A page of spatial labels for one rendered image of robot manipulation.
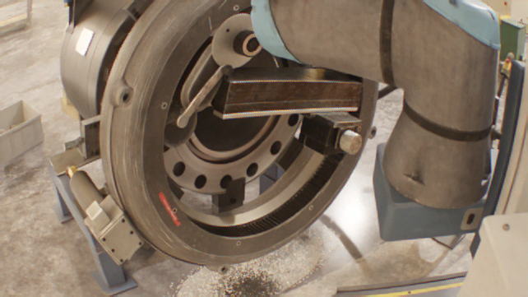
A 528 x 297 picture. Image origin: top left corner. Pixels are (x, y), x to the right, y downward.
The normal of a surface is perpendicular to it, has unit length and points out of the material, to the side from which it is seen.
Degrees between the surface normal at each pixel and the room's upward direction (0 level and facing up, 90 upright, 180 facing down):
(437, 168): 70
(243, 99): 90
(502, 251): 0
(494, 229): 0
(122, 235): 90
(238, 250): 90
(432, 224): 90
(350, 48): 105
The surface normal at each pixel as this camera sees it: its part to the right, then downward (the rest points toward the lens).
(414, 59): -0.44, 0.55
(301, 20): -0.43, 0.34
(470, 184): 0.17, 0.14
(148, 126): 0.67, 0.37
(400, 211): -0.04, 0.47
